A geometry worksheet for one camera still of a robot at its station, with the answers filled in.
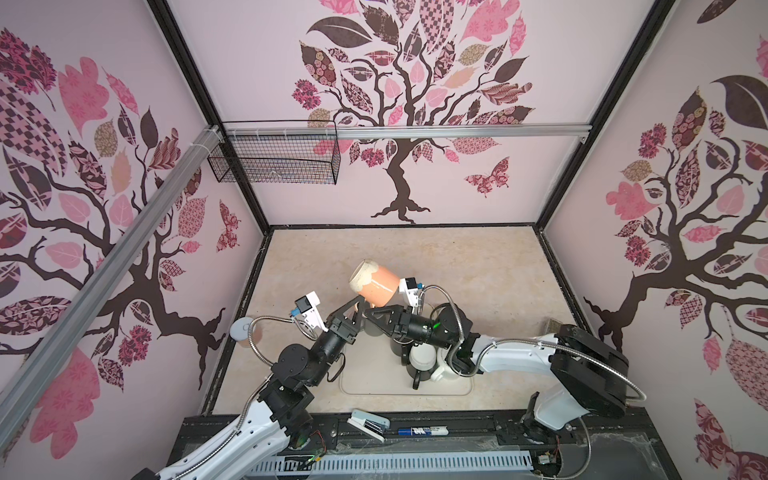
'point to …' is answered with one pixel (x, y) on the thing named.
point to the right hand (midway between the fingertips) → (369, 312)
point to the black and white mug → (422, 363)
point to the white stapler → (370, 423)
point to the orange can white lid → (239, 332)
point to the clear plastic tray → (371, 367)
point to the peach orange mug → (376, 283)
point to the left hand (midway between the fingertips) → (368, 304)
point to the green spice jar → (550, 326)
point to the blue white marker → (423, 431)
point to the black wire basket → (282, 151)
